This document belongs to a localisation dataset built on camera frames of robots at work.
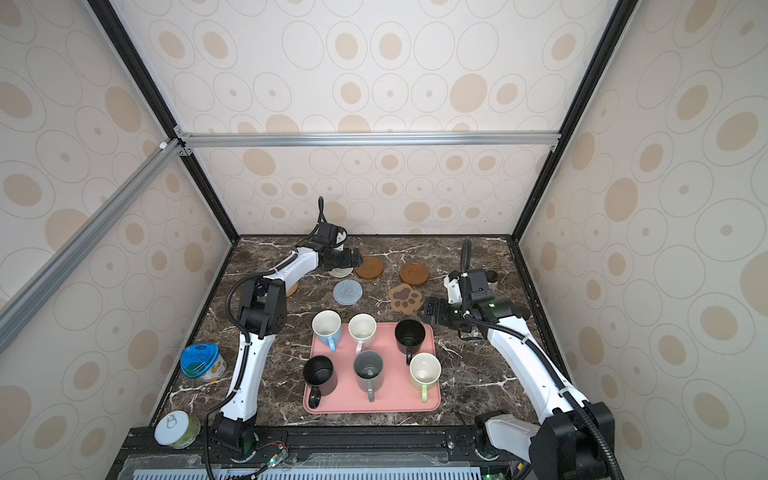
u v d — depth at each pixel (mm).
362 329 889
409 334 852
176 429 717
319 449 744
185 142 901
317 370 823
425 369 818
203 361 782
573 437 381
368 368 844
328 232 897
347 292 1029
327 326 900
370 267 1093
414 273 1085
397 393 832
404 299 1005
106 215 670
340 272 1087
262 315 648
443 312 712
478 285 618
